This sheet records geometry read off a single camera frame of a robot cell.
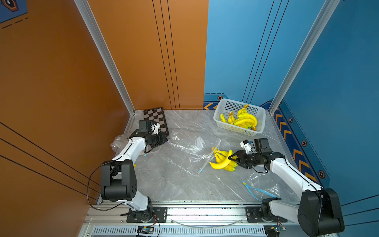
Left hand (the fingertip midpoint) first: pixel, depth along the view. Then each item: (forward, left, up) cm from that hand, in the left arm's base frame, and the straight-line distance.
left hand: (167, 137), depth 91 cm
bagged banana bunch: (+14, -52, 0) cm, 54 cm away
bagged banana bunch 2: (-15, -33, -2) cm, 36 cm away
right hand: (-14, -38, -1) cm, 41 cm away
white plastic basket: (+32, -43, -11) cm, 54 cm away
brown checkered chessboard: (+25, +12, -7) cm, 29 cm away
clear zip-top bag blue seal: (-25, -57, -11) cm, 63 cm away
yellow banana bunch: (+27, -53, -4) cm, 60 cm away
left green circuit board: (-46, +7, -14) cm, 49 cm away
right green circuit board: (-45, -57, -11) cm, 73 cm away
